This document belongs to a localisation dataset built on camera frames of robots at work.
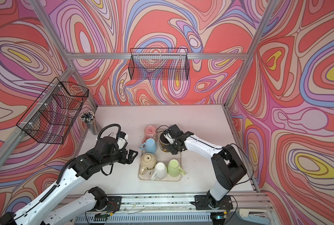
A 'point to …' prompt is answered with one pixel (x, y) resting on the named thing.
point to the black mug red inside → (164, 143)
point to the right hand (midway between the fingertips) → (175, 150)
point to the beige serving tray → (161, 157)
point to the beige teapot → (148, 161)
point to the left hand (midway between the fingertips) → (134, 151)
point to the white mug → (161, 172)
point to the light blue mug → (149, 146)
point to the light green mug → (173, 169)
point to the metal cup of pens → (88, 117)
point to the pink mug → (150, 131)
